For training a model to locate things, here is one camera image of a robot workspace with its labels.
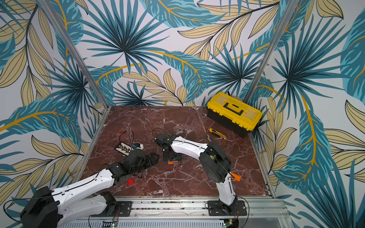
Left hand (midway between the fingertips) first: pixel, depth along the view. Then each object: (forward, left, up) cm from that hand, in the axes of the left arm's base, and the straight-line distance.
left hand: (153, 160), depth 82 cm
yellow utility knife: (+25, -42, -7) cm, 49 cm away
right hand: (+4, -9, -6) cm, 12 cm away
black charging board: (+11, +22, -7) cm, 25 cm away
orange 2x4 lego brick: (+2, -9, -7) cm, 11 cm away
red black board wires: (+19, +29, -8) cm, 36 cm away
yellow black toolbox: (+30, -49, +9) cm, 58 cm away
